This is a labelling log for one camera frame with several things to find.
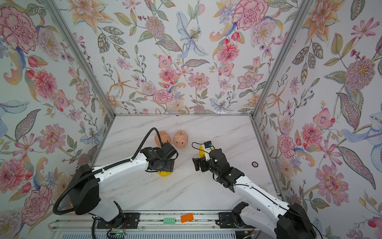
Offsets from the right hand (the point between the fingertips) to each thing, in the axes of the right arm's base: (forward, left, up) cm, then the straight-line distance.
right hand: (200, 154), depth 82 cm
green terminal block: (-30, +15, -12) cm, 36 cm away
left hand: (-5, +17, -5) cm, 19 cm away
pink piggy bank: (+14, +12, -5) cm, 19 cm away
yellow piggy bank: (-8, +20, -9) cm, 24 cm away
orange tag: (-28, +6, -14) cm, 32 cm away
